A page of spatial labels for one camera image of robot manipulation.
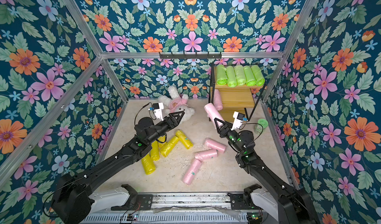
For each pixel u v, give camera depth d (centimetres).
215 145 91
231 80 78
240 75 80
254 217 71
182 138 93
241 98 96
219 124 71
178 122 65
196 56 92
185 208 72
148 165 82
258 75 79
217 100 91
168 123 64
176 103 104
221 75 81
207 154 86
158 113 66
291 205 40
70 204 40
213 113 74
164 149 89
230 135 67
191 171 80
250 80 77
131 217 71
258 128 96
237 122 67
